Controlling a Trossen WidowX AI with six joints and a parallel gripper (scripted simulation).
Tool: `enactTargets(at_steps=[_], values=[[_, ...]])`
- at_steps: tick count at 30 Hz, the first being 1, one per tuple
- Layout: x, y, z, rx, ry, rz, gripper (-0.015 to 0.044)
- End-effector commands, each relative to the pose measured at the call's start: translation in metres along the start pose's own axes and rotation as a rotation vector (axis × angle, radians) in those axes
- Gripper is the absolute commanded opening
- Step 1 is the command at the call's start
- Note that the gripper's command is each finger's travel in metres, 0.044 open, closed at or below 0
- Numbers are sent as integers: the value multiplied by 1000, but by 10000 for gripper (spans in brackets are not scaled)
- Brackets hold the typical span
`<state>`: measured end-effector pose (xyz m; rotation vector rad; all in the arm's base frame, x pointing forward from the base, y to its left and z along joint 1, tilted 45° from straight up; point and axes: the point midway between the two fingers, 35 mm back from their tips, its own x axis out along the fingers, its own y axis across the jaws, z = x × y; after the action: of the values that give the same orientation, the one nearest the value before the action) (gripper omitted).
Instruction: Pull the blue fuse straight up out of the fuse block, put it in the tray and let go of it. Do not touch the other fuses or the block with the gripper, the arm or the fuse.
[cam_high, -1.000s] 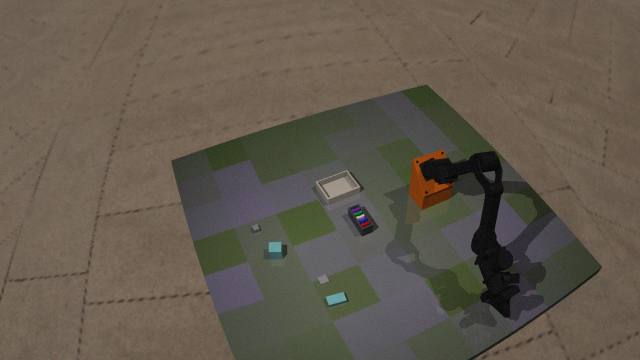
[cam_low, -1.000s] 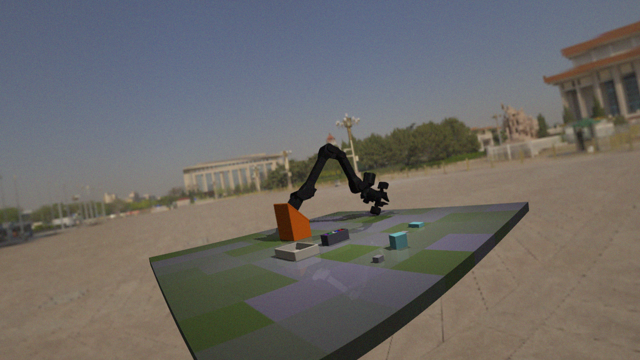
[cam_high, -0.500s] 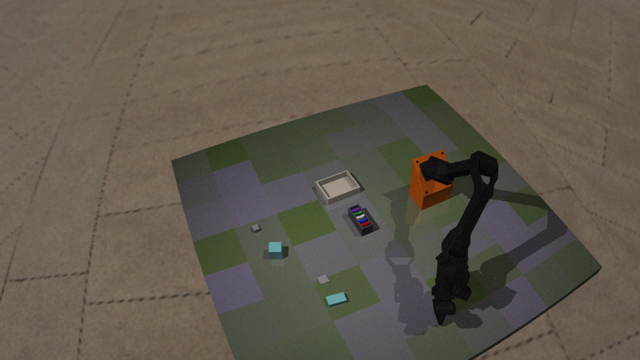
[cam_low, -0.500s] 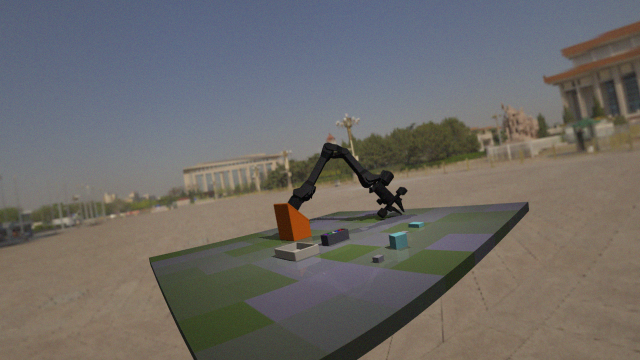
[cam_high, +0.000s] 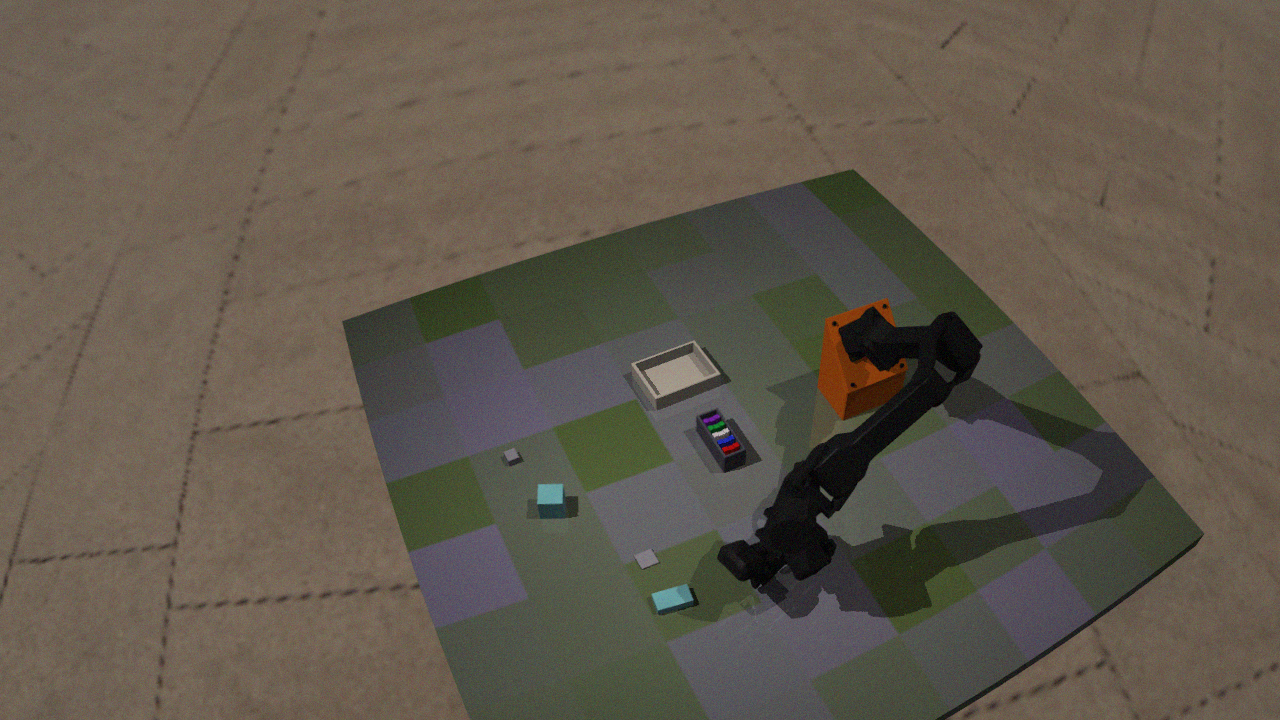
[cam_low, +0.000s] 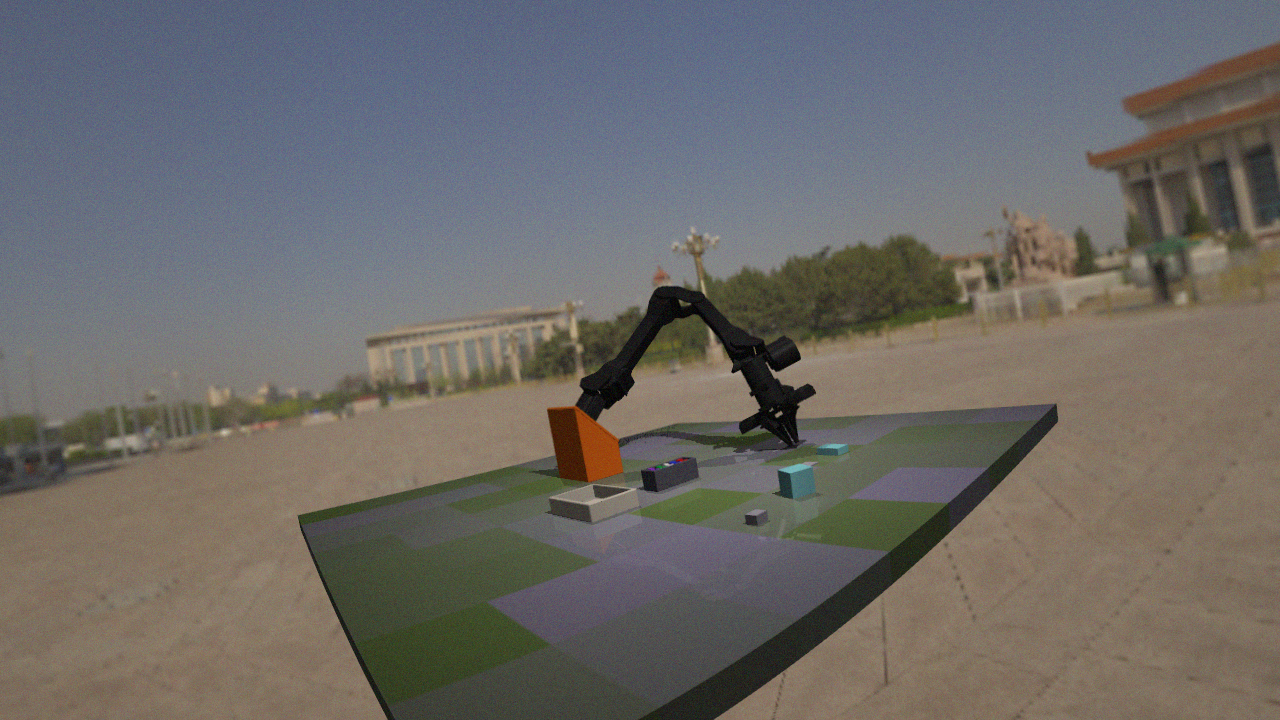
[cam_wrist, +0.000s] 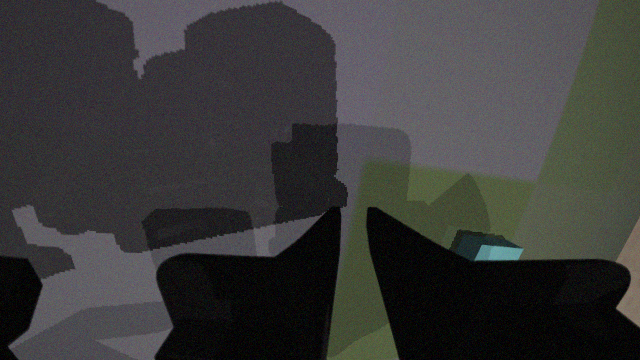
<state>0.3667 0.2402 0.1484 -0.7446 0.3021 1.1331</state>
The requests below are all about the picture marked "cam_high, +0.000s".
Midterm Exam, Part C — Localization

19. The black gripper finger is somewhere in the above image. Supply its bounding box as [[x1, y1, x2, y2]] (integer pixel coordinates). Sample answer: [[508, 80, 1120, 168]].
[[750, 564, 777, 589], [760, 559, 788, 585]]

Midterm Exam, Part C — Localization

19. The blue rectangular block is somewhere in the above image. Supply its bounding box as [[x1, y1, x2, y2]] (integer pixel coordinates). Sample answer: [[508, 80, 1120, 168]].
[[652, 584, 694, 614]]

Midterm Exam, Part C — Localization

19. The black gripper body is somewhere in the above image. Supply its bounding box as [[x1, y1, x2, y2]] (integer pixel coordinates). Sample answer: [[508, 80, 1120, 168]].
[[717, 506, 829, 582]]

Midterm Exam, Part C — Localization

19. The teal cube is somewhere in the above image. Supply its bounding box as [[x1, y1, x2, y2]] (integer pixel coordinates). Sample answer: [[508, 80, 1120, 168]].
[[538, 484, 566, 519]]

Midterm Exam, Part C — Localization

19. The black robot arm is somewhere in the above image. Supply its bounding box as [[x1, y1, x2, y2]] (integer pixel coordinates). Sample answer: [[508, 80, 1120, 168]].
[[769, 306, 983, 582]]

